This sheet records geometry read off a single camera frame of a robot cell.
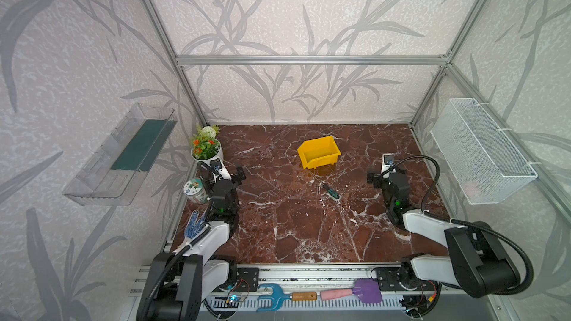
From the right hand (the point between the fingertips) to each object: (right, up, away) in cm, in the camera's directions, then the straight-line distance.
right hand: (384, 163), depth 89 cm
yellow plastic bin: (-25, +3, +17) cm, 31 cm away
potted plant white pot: (-73, +7, +2) cm, 74 cm away
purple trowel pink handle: (-12, -40, -16) cm, 45 cm away
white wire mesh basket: (+19, +2, -25) cm, 32 cm away
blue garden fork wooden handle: (-41, -40, -20) cm, 60 cm away
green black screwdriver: (-21, -12, +5) cm, 25 cm away
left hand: (-63, +1, -6) cm, 63 cm away
